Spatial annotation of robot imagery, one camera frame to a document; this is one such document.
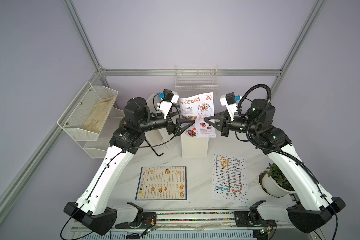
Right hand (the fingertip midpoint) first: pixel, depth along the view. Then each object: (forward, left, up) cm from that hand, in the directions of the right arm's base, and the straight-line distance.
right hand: (206, 121), depth 59 cm
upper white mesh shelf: (+16, +62, -12) cm, 65 cm away
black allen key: (+15, +32, -42) cm, 55 cm away
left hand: (-1, +8, +3) cm, 9 cm away
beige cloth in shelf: (+13, +56, -12) cm, 59 cm away
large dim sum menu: (-9, +24, -43) cm, 50 cm away
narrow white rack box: (+9, +4, -34) cm, 35 cm away
